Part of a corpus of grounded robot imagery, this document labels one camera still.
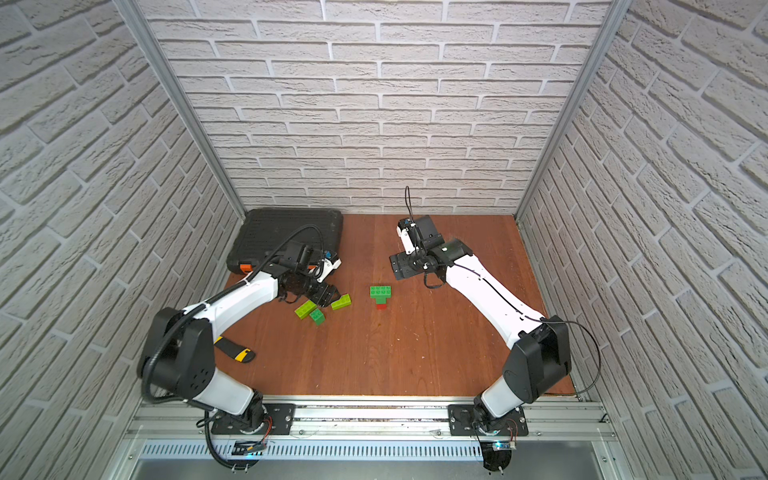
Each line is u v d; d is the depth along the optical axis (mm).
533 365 416
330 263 806
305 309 922
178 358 438
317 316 889
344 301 931
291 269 691
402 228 727
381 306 942
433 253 568
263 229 1066
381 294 874
